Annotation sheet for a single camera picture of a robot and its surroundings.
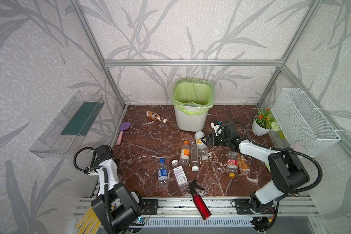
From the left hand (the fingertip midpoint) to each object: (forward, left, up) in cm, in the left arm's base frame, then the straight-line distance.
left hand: (115, 165), depth 82 cm
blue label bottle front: (-5, -28, 0) cm, 28 cm away
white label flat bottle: (-3, -38, -2) cm, 38 cm away
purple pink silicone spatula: (+31, +5, -5) cm, 32 cm away
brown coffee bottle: (+38, -18, -3) cm, 42 cm away
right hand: (+19, -54, +3) cm, 57 cm away
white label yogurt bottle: (+14, -49, 0) cm, 51 cm away
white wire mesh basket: (+10, -93, +30) cm, 98 cm away
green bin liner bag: (+47, -46, +10) cm, 66 cm away
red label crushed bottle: (+2, -68, 0) cm, 68 cm away
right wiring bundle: (-26, -80, -7) cm, 84 cm away
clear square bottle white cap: (+4, -46, 0) cm, 46 cm away
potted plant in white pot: (+27, -91, +7) cm, 95 cm away
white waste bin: (+30, -42, +2) cm, 52 cm away
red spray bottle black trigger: (-20, -48, -2) cm, 52 cm away
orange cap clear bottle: (+4, -40, 0) cm, 40 cm away
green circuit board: (-25, -19, -5) cm, 31 cm away
